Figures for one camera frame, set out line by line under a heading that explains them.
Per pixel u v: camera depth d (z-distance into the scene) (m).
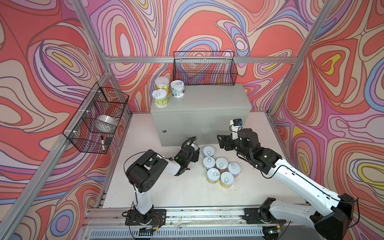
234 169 0.84
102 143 0.72
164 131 0.88
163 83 0.75
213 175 0.82
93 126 0.72
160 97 0.72
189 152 0.74
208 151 0.91
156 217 0.73
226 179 0.80
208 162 0.87
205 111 0.78
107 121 0.72
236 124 0.63
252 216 0.73
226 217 0.75
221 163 0.86
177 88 0.77
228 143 0.65
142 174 0.49
